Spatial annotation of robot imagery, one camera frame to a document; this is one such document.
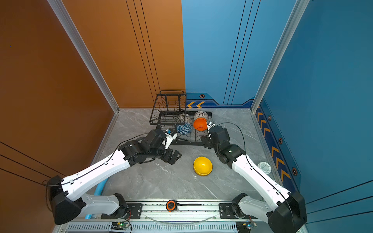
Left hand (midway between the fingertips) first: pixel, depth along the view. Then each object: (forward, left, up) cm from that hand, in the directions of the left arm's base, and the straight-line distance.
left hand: (176, 149), depth 74 cm
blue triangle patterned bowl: (+27, -2, -18) cm, 32 cm away
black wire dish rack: (+40, +10, -15) cm, 44 cm away
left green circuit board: (-31, +25, -20) cm, 44 cm away
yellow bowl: (-2, -15, -15) cm, 21 cm away
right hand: (+10, -20, +1) cm, 22 cm away
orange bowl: (+30, -14, -15) cm, 36 cm away
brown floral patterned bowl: (+18, -4, +4) cm, 19 cm away
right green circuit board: (-30, -37, -19) cm, 51 cm away
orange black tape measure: (-23, +2, -16) cm, 28 cm away
